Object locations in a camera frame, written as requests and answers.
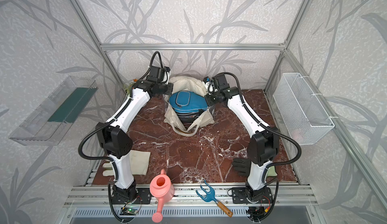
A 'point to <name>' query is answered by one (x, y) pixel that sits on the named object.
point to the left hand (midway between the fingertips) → (170, 86)
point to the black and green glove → (242, 166)
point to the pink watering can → (162, 187)
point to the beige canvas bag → (186, 83)
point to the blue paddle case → (187, 101)
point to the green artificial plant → (127, 88)
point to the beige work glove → (139, 160)
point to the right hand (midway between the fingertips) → (207, 96)
